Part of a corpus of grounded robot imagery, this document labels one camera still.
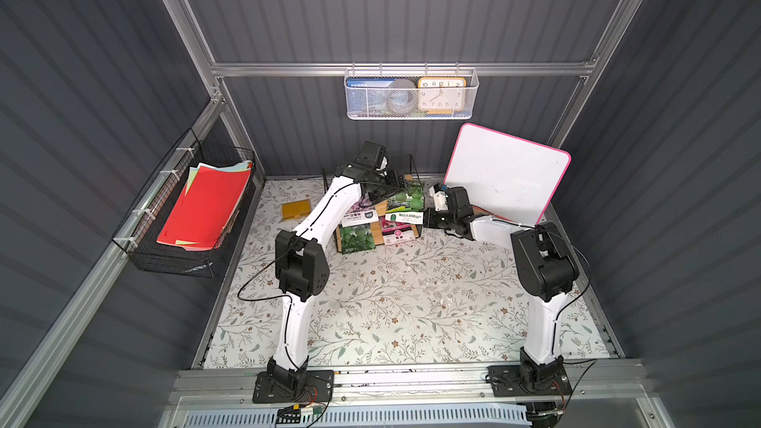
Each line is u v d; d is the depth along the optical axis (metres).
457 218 0.80
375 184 0.71
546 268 0.54
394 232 1.02
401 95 0.91
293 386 0.64
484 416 0.77
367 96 0.84
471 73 0.89
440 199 0.91
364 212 0.88
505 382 0.73
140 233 0.61
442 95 0.89
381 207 0.89
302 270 0.55
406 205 0.90
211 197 0.73
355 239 0.99
